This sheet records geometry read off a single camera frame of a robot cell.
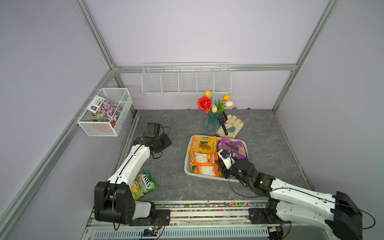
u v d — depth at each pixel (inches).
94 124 29.0
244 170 22.2
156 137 28.3
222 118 45.5
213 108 32.1
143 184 32.5
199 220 29.1
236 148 33.3
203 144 34.2
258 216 29.1
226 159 25.3
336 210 16.4
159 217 29.3
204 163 31.1
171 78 39.0
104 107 29.1
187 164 32.4
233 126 42.9
